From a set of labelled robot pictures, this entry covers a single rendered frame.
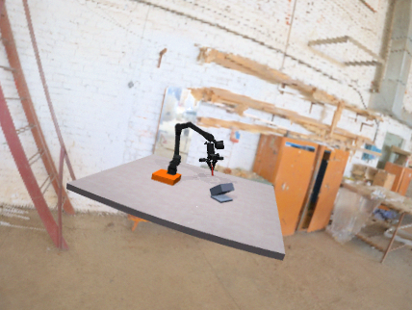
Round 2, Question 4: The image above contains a blue-grey flat panel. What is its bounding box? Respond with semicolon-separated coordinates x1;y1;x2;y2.
210;183;235;203

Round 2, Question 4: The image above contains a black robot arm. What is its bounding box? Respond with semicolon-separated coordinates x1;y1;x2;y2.
166;121;224;176

